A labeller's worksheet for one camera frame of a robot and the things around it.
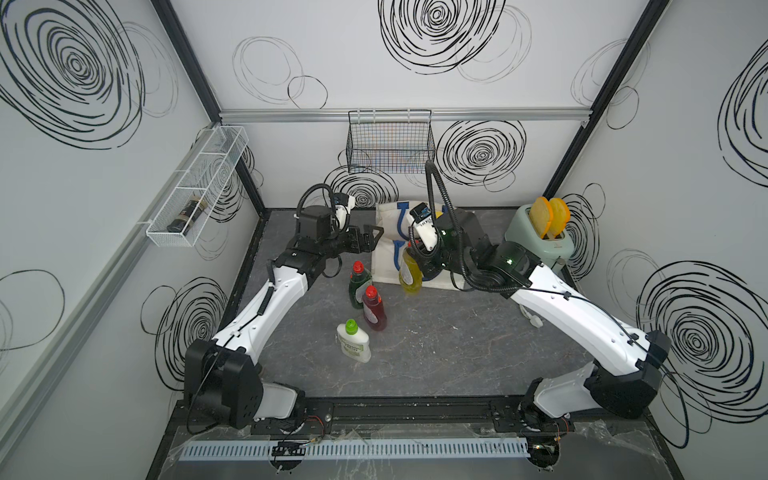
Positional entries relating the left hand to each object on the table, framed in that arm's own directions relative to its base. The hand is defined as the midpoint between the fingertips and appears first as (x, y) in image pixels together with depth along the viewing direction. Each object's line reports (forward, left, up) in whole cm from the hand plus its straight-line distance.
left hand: (370, 229), depth 78 cm
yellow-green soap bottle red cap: (-11, -11, -4) cm, 16 cm away
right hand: (-10, -11, +5) cm, 16 cm away
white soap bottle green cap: (-25, +3, -15) cm, 29 cm away
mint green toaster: (+12, -47, -12) cm, 50 cm away
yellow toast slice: (+12, -57, -5) cm, 59 cm away
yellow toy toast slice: (+14, -52, -6) cm, 54 cm away
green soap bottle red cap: (-7, +3, -13) cm, 15 cm away
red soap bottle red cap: (-15, -1, -15) cm, 22 cm away
